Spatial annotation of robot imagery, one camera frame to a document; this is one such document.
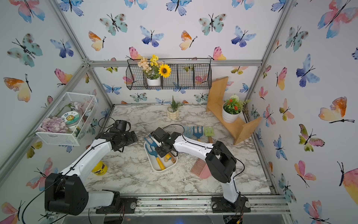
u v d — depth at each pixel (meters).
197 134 1.03
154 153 0.92
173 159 0.88
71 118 0.66
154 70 0.86
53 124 0.59
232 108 0.87
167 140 0.63
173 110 1.10
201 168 0.87
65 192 0.40
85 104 0.79
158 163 0.88
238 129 0.98
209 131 1.04
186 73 0.98
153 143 0.77
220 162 0.48
